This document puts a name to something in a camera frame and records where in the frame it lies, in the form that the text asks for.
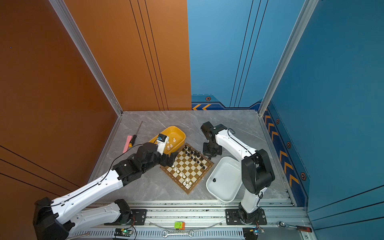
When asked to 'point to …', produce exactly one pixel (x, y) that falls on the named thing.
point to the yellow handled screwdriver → (134, 137)
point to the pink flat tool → (128, 140)
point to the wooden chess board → (190, 166)
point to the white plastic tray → (224, 181)
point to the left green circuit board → (123, 232)
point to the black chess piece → (214, 180)
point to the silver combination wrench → (166, 233)
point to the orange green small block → (179, 225)
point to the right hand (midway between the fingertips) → (207, 156)
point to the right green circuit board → (251, 233)
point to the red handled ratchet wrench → (282, 224)
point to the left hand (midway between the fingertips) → (171, 148)
